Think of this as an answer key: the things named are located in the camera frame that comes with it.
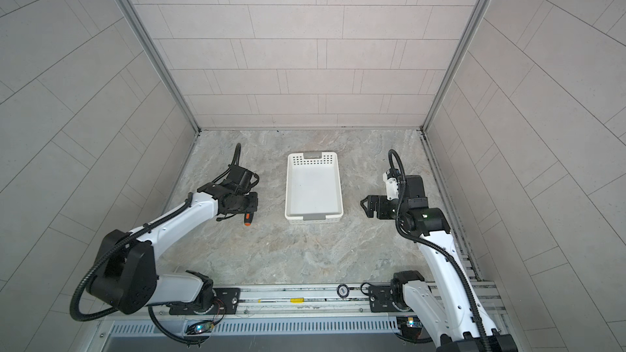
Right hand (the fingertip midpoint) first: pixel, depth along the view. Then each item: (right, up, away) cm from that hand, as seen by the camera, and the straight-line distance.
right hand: (375, 201), depth 77 cm
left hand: (-40, -2, +10) cm, 41 cm away
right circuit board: (+8, -32, -8) cm, 34 cm away
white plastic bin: (-21, +1, +20) cm, 29 cm away
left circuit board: (-49, -31, -12) cm, 59 cm away
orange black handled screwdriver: (-42, -6, +3) cm, 43 cm away
